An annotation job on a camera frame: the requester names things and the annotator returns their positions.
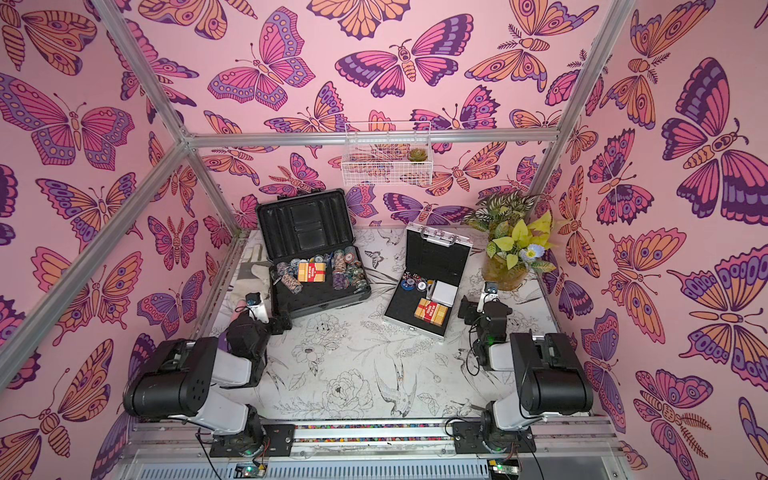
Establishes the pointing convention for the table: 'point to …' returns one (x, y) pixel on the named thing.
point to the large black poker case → (312, 227)
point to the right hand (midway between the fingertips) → (483, 297)
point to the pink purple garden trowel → (223, 341)
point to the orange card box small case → (430, 311)
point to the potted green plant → (517, 237)
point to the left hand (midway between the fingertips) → (276, 302)
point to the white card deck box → (445, 293)
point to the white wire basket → (375, 154)
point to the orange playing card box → (311, 272)
